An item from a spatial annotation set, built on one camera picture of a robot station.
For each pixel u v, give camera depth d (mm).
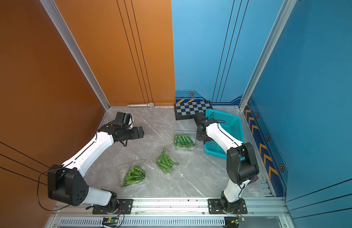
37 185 445
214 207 725
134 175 796
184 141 942
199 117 725
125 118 671
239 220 695
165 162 852
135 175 814
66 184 416
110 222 722
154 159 856
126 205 744
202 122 649
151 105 1197
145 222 696
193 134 1021
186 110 1127
